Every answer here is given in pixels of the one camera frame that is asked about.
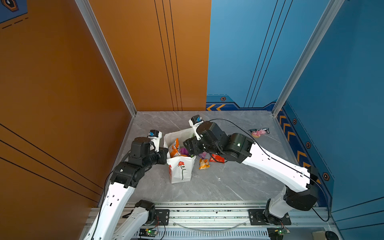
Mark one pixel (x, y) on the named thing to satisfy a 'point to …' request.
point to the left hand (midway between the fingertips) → (167, 148)
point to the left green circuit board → (147, 232)
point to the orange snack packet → (174, 148)
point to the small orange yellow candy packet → (203, 164)
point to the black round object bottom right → (330, 235)
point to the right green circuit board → (281, 231)
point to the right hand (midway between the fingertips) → (187, 140)
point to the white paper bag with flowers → (181, 169)
